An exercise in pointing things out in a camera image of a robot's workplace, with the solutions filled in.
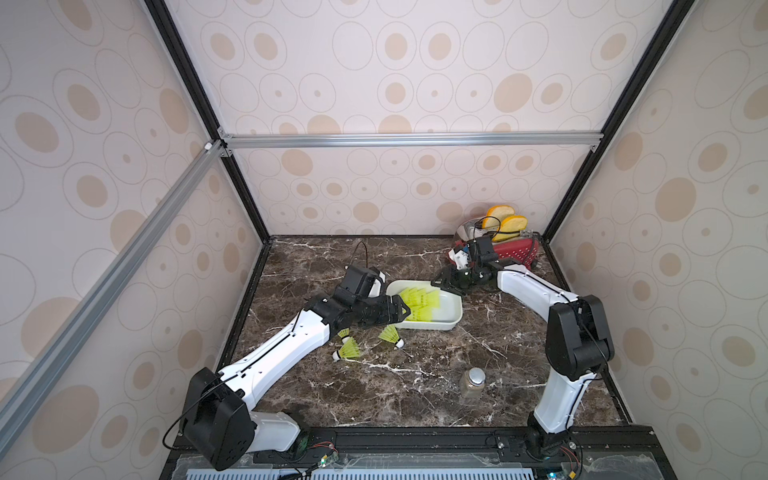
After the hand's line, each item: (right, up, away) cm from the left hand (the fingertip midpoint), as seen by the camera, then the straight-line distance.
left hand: (407, 314), depth 75 cm
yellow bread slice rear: (+30, +28, +21) cm, 46 cm away
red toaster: (+38, +17, +19) cm, 46 cm away
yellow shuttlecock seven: (+6, -2, +20) cm, 21 cm away
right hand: (+8, +6, +16) cm, 19 cm away
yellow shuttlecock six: (-4, -8, +14) cm, 17 cm away
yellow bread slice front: (+33, +25, +17) cm, 45 cm away
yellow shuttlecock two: (+5, +3, +23) cm, 23 cm away
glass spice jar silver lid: (+16, -17, -1) cm, 23 cm away
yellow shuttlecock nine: (-18, -9, +16) cm, 26 cm away
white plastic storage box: (+13, -4, +18) cm, 22 cm away
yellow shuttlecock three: (-17, -12, +11) cm, 23 cm away
